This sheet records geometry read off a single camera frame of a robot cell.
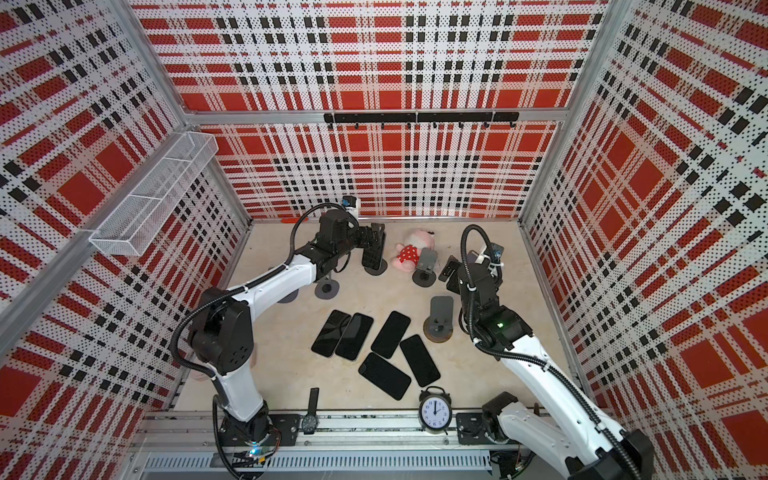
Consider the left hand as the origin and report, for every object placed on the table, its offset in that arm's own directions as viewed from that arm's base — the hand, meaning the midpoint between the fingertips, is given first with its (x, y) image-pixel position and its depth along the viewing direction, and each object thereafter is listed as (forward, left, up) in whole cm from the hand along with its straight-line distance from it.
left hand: (371, 228), depth 89 cm
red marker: (+30, +32, -25) cm, 51 cm away
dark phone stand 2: (-3, -17, -21) cm, 27 cm away
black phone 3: (-32, -14, -21) cm, 41 cm away
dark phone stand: (-1, 0, -21) cm, 21 cm away
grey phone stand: (-7, +17, -22) cm, 29 cm away
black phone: (+4, +1, -17) cm, 18 cm away
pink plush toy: (+3, -11, -17) cm, 20 cm away
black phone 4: (-36, -4, -22) cm, 43 cm away
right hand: (-17, -25, +4) cm, 31 cm away
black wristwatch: (-47, +15, -22) cm, 54 cm away
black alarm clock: (-45, -17, -20) cm, 52 cm away
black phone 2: (-24, -6, -22) cm, 33 cm away
